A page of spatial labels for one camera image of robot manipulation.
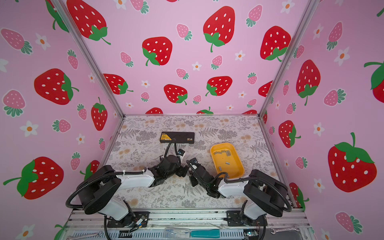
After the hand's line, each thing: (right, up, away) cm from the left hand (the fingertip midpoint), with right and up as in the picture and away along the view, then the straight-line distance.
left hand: (185, 162), depth 89 cm
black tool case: (-5, +14, +16) cm, 22 cm away
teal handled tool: (+11, -30, -19) cm, 37 cm away
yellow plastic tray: (+26, 0, +6) cm, 27 cm away
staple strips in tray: (+27, +5, +9) cm, 29 cm away
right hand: (+2, -5, -3) cm, 6 cm away
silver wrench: (+46, -28, -18) cm, 57 cm away
